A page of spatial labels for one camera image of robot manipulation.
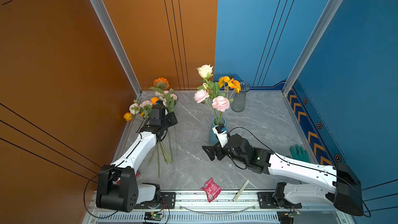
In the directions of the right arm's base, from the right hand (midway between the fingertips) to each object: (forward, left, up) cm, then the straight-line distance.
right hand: (208, 143), depth 73 cm
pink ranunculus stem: (+11, -6, +15) cm, 20 cm away
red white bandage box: (-9, +37, -17) cm, 42 cm away
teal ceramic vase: (+12, -5, +2) cm, 13 cm away
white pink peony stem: (+32, +50, -14) cm, 61 cm away
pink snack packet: (-16, -2, -18) cm, 24 cm away
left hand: (+19, +18, -2) cm, 27 cm away
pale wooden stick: (-16, -16, -19) cm, 30 cm away
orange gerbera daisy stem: (+33, +26, +8) cm, 43 cm away
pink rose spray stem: (+43, +27, -14) cm, 52 cm away
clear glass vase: (+34, -20, -10) cm, 41 cm away
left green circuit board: (-27, +26, -20) cm, 42 cm away
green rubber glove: (+3, -52, -19) cm, 55 cm away
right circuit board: (-26, -39, -19) cm, 50 cm away
